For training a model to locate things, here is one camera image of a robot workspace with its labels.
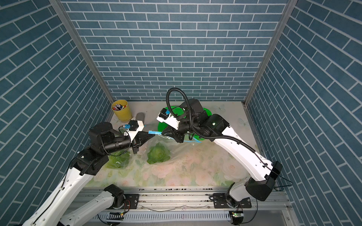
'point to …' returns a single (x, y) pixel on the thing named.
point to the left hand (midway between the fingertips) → (156, 135)
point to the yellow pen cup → (121, 108)
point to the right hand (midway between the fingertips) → (166, 131)
